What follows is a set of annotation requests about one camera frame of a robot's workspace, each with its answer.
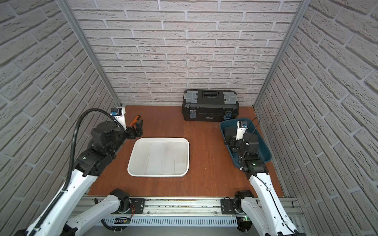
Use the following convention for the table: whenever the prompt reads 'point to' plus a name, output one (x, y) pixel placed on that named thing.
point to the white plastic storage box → (159, 157)
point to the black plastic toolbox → (210, 105)
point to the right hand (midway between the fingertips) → (236, 131)
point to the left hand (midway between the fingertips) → (136, 117)
